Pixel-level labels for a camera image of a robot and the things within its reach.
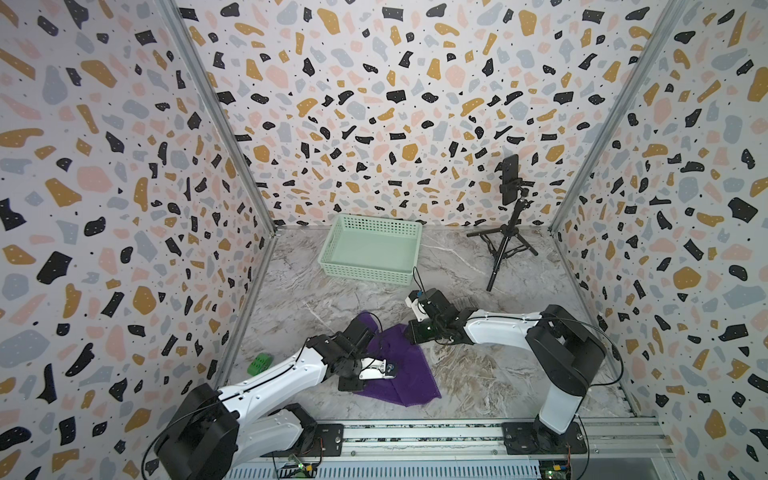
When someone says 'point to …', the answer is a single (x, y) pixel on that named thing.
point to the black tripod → (505, 240)
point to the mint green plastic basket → (369, 248)
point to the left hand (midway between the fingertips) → (367, 370)
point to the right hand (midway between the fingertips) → (403, 334)
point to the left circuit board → (297, 470)
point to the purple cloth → (414, 381)
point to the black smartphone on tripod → (509, 166)
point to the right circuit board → (555, 469)
